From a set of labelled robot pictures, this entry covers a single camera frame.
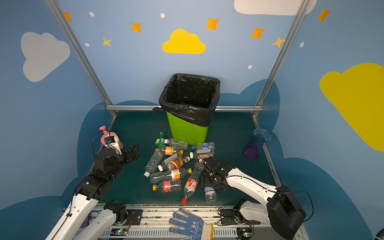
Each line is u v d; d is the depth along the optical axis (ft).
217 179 1.95
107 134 3.07
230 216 2.46
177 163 2.72
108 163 1.69
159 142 3.32
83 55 2.83
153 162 2.91
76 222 1.43
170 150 3.13
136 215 2.46
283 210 1.34
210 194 2.64
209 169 2.17
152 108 2.74
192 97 3.28
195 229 2.35
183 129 3.13
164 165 2.90
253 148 2.84
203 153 3.08
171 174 2.76
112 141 2.02
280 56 2.86
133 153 2.17
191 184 2.62
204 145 3.22
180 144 3.23
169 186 2.58
